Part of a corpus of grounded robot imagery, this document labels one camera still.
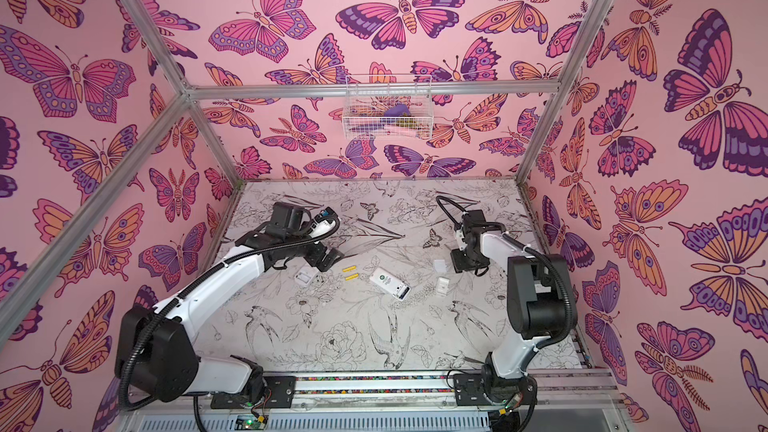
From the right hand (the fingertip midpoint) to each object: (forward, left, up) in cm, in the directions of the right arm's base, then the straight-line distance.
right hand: (466, 261), depth 95 cm
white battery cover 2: (-7, +8, -2) cm, 11 cm away
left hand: (-2, +40, +14) cm, 43 cm away
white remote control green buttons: (-4, +51, -1) cm, 51 cm away
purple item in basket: (+37, +22, +32) cm, 53 cm away
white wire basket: (+40, +31, +35) cm, 61 cm away
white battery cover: (0, +8, -3) cm, 9 cm away
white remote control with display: (-7, +24, -1) cm, 25 cm away
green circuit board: (-42, +58, -5) cm, 72 cm away
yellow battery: (-5, +37, -2) cm, 37 cm away
